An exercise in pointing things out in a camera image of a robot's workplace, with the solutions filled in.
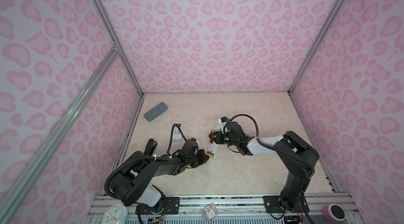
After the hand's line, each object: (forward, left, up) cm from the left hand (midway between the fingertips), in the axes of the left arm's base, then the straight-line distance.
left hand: (211, 155), depth 87 cm
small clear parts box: (-26, +2, +1) cm, 26 cm away
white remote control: (+4, 0, -1) cm, 4 cm away
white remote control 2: (+7, +18, +12) cm, 22 cm away
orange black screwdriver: (+12, -1, +5) cm, 13 cm away
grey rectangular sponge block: (+32, +37, 0) cm, 49 cm away
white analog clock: (-26, +42, +1) cm, 50 cm away
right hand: (+10, 0, +5) cm, 11 cm away
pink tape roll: (-27, -51, +4) cm, 58 cm away
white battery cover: (+5, -17, +18) cm, 25 cm away
